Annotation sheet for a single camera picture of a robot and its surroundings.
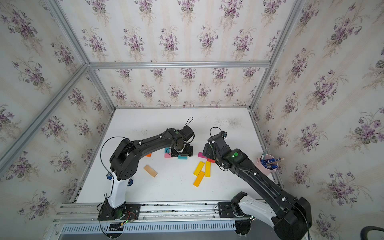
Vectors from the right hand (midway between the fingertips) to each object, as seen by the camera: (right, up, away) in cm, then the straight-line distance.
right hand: (212, 150), depth 79 cm
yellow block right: (-1, -13, +10) cm, 16 cm away
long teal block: (-27, -4, +17) cm, 32 cm away
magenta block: (-5, -6, +14) cm, 16 cm away
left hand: (-13, -6, +12) cm, 19 cm away
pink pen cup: (+31, -8, +3) cm, 32 cm away
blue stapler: (-58, -16, +4) cm, 60 cm away
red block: (+1, -8, +11) cm, 14 cm away
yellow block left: (-7, -13, +10) cm, 18 cm away
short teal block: (-16, -5, +4) cm, 17 cm away
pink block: (-27, -6, +14) cm, 31 cm away
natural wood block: (-36, -14, +9) cm, 39 cm away
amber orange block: (-7, -18, +5) cm, 20 cm away
